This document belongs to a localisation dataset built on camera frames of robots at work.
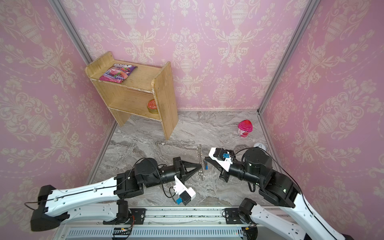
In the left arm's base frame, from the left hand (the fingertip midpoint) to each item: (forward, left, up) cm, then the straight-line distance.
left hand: (198, 162), depth 55 cm
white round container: (+26, -40, -29) cm, 56 cm away
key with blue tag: (0, -3, -3) cm, 4 cm away
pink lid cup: (+37, -31, -25) cm, 54 cm away
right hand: (+2, -4, 0) cm, 4 cm away
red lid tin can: (+40, +28, -11) cm, 50 cm away
